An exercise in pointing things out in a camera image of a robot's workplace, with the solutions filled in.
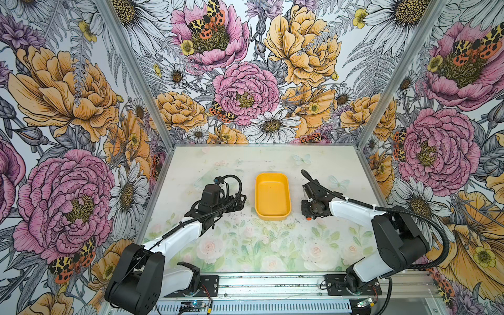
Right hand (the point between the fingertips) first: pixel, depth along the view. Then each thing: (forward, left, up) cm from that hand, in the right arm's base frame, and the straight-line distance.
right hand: (307, 214), depth 92 cm
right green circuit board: (-34, -15, -2) cm, 37 cm away
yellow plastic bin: (+9, +15, -2) cm, 18 cm away
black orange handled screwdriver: (-2, 0, 0) cm, 2 cm away
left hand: (+2, +32, +8) cm, 33 cm away
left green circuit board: (-33, +47, -1) cm, 57 cm away
